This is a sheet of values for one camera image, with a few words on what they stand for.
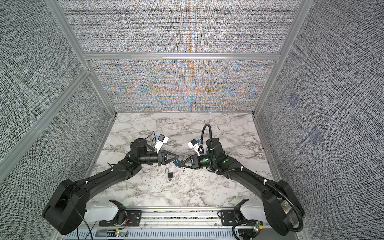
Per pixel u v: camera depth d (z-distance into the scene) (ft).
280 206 1.34
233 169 1.79
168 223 2.40
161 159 2.22
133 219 2.40
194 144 2.36
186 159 2.35
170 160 2.38
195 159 2.19
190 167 2.29
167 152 2.35
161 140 2.31
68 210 1.35
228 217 2.38
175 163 3.01
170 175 2.88
